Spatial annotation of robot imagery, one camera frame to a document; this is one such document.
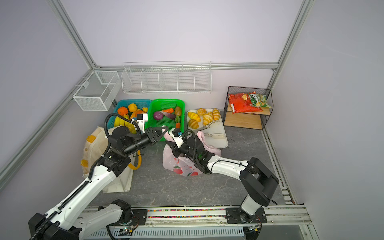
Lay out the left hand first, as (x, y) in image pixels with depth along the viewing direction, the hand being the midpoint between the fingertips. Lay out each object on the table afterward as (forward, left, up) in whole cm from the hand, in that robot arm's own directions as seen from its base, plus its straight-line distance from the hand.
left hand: (168, 130), depth 65 cm
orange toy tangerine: (+40, +40, -25) cm, 62 cm away
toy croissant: (+34, -22, -31) cm, 51 cm away
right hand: (+3, +2, -12) cm, 13 cm away
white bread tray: (+20, -26, -32) cm, 45 cm away
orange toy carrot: (+29, 0, -32) cm, 43 cm away
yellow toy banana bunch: (+32, +42, -28) cm, 59 cm away
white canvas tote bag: (+7, +44, -18) cm, 48 cm away
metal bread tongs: (+17, -29, -32) cm, 46 cm away
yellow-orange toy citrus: (+44, +34, -26) cm, 61 cm away
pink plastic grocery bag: (-7, -4, -22) cm, 24 cm away
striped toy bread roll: (+29, -12, -31) cm, 44 cm away
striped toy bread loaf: (+37, -12, -32) cm, 50 cm away
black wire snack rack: (+32, -57, -35) cm, 75 cm away
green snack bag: (+30, -55, -13) cm, 64 cm away
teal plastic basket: (+49, +29, -27) cm, 63 cm away
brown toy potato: (+41, 0, -30) cm, 51 cm away
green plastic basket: (+42, +7, -31) cm, 53 cm away
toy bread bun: (+41, -18, -31) cm, 54 cm away
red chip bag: (+30, -43, -14) cm, 55 cm away
